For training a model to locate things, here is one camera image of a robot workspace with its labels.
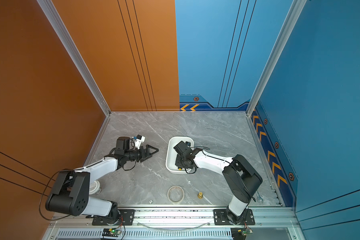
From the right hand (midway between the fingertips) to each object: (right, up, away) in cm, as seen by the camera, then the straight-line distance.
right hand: (177, 163), depth 89 cm
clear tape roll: (0, -15, -8) cm, 17 cm away
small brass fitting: (+13, -14, -11) cm, 22 cm away
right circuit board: (+31, -29, -18) cm, 46 cm away
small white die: (-13, -17, -11) cm, 24 cm away
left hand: (-13, +7, -2) cm, 15 cm away
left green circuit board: (-31, -28, -18) cm, 45 cm away
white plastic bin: (-4, +4, +7) cm, 9 cm away
